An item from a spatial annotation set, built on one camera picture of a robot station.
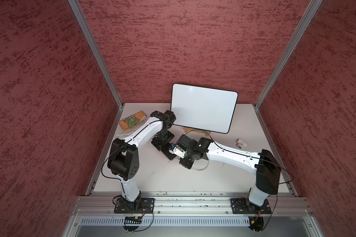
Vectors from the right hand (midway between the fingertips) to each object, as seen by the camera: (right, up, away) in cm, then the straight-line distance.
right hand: (184, 163), depth 80 cm
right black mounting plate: (+30, -20, -6) cm, 37 cm away
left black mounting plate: (-19, -20, -6) cm, 29 cm away
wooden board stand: (+15, +15, +17) cm, 27 cm away
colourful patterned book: (-38, +23, +27) cm, 52 cm away
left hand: (-11, +9, +4) cm, 14 cm away
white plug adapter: (+37, +8, +15) cm, 41 cm away
